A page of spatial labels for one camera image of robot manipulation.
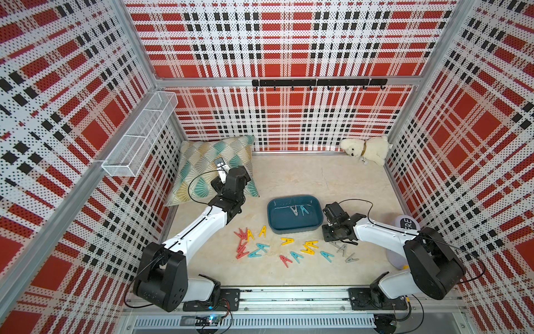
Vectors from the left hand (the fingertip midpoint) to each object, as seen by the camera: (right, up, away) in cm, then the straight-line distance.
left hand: (233, 171), depth 85 cm
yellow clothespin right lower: (+31, -33, 0) cm, 45 cm away
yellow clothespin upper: (+12, -27, +6) cm, 30 cm away
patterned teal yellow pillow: (-19, +1, +9) cm, 21 cm away
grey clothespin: (+26, -18, +11) cm, 34 cm away
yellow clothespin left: (+6, -28, +5) cm, 29 cm away
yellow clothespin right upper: (+33, -31, +2) cm, 45 cm away
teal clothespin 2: (+39, -35, -1) cm, 52 cm away
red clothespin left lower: (+3, -34, -1) cm, 34 cm away
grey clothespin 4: (+48, -36, -2) cm, 60 cm away
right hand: (+42, -27, +5) cm, 50 cm away
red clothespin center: (+21, -36, -1) cm, 42 cm away
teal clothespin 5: (+8, -35, -1) cm, 35 cm away
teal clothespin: (+31, -18, +12) cm, 38 cm away
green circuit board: (-3, -51, -15) cm, 53 cm away
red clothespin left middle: (+3, -32, +1) cm, 32 cm away
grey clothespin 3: (+46, -32, +1) cm, 56 cm away
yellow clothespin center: (+23, -30, +3) cm, 38 cm away
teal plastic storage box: (+26, -20, +11) cm, 34 cm away
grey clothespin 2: (+44, -31, +2) cm, 54 cm away
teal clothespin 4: (+12, -32, +2) cm, 34 cm away
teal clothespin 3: (+26, -35, -1) cm, 44 cm away
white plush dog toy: (+73, +13, +30) cm, 80 cm away
